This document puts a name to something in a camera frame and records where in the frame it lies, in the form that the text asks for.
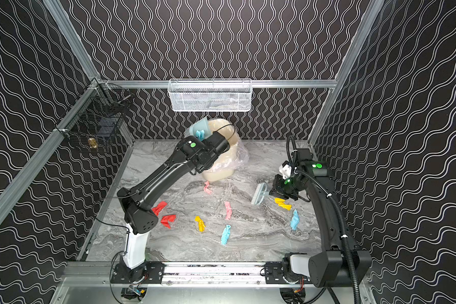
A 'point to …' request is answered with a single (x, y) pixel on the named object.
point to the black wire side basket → (101, 113)
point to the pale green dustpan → (203, 125)
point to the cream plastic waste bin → (224, 168)
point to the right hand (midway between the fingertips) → (272, 193)
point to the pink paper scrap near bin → (206, 188)
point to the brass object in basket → (92, 142)
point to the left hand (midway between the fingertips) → (186, 144)
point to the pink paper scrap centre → (228, 212)
